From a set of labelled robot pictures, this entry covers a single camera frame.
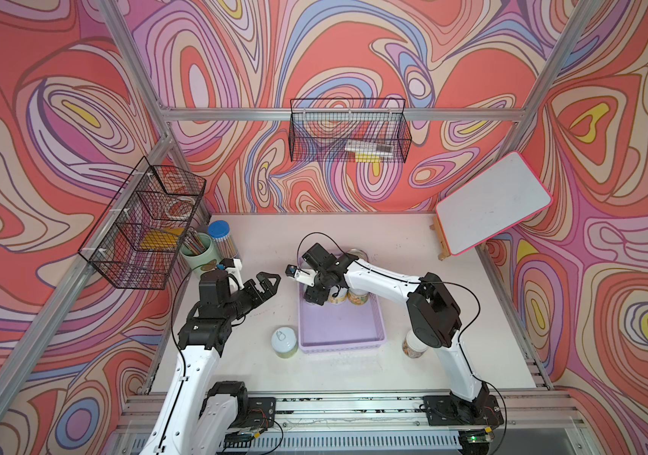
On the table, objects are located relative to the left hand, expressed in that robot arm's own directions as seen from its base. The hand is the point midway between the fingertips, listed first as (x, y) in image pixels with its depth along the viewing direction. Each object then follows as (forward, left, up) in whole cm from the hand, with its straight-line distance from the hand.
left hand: (272, 284), depth 76 cm
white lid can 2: (+5, -19, -16) cm, 25 cm away
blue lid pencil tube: (+23, +21, -4) cm, 32 cm away
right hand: (+8, -11, -16) cm, 21 cm away
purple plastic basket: (-4, -19, -20) cm, 28 cm away
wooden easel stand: (+25, -59, -15) cm, 65 cm away
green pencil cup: (+16, +27, -7) cm, 32 cm away
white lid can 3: (-10, -3, -15) cm, 18 cm away
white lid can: (+5, -25, -15) cm, 29 cm away
